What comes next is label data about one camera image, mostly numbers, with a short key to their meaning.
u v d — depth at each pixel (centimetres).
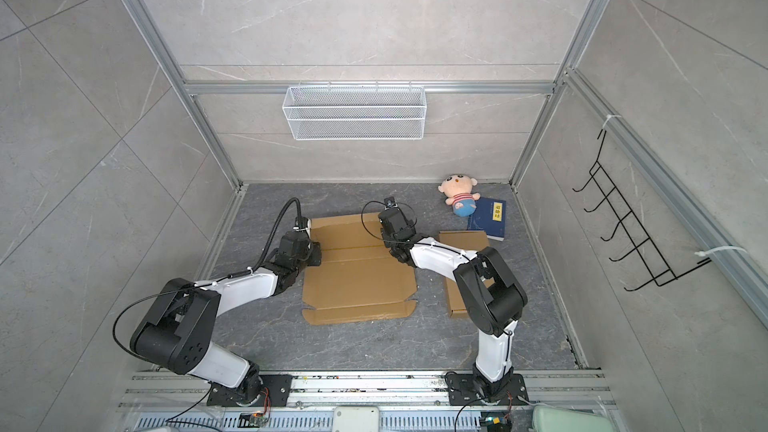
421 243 67
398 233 73
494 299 49
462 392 73
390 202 82
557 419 70
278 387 73
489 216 108
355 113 101
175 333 44
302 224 81
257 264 98
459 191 110
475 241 106
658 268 60
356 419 69
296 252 73
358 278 88
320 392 75
